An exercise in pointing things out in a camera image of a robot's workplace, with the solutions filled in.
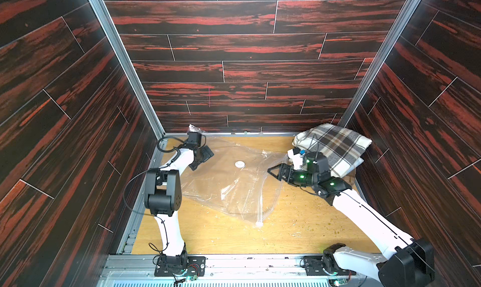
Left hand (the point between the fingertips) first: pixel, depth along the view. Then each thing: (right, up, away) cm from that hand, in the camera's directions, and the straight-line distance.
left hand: (207, 157), depth 101 cm
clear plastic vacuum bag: (+14, -9, -5) cm, 18 cm away
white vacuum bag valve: (+18, -4, 0) cm, 18 cm away
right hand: (+34, -5, -23) cm, 41 cm away
